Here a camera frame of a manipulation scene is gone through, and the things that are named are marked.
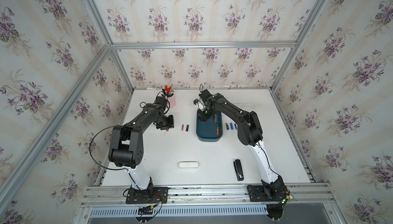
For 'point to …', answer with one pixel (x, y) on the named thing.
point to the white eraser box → (188, 165)
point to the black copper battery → (227, 126)
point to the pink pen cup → (172, 101)
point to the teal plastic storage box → (206, 131)
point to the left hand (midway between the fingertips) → (173, 126)
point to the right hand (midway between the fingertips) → (205, 117)
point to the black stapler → (238, 170)
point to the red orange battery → (182, 127)
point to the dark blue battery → (187, 127)
